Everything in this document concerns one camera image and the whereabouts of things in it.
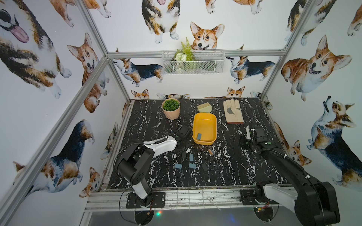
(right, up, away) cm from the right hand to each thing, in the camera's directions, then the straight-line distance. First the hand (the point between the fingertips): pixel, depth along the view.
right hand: (238, 139), depth 86 cm
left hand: (-30, -4, +6) cm, 31 cm away
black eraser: (-21, -16, -2) cm, 27 cm away
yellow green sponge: (-17, +20, +29) cm, 39 cm away
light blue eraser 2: (-37, -16, 0) cm, 40 cm away
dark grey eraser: (-34, -11, +4) cm, 36 cm away
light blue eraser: (-23, 0, +12) cm, 26 cm away
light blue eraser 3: (-28, -16, 0) cm, 32 cm away
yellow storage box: (-19, +5, +20) cm, 28 cm away
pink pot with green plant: (-43, +20, +16) cm, 50 cm away
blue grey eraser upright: (-29, -12, +2) cm, 31 cm away
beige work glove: (+4, +17, +25) cm, 30 cm away
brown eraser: (-17, -9, +4) cm, 19 cm away
